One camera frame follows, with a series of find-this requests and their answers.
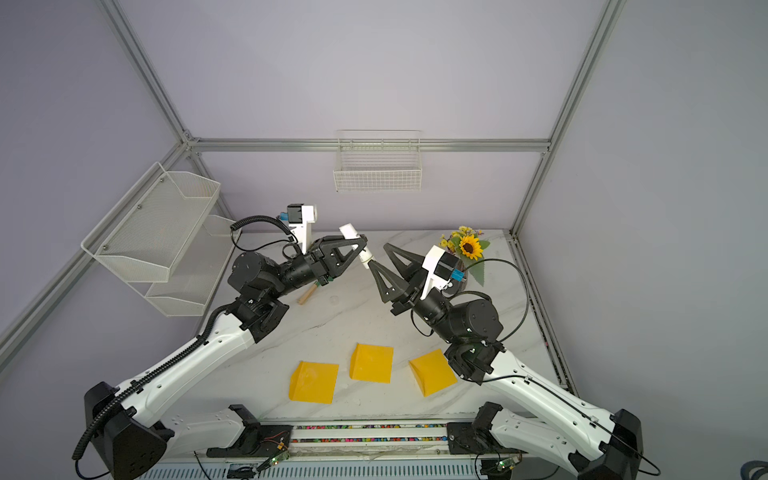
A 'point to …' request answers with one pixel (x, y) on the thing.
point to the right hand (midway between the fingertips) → (378, 257)
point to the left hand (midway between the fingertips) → (363, 246)
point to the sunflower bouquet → (465, 242)
